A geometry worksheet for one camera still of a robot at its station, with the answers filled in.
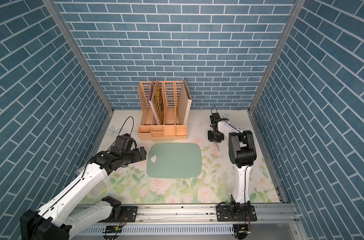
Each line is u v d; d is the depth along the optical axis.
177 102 1.16
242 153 0.56
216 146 0.99
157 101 0.98
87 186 0.47
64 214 0.41
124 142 0.59
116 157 0.54
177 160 0.94
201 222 0.72
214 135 0.89
